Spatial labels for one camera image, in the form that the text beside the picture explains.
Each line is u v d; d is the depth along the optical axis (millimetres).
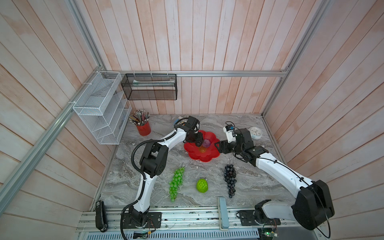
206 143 981
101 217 707
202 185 794
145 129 1044
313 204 405
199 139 889
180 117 1179
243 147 637
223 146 738
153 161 572
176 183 816
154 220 732
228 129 744
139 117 988
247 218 730
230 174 850
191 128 792
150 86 1034
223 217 704
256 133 1066
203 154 984
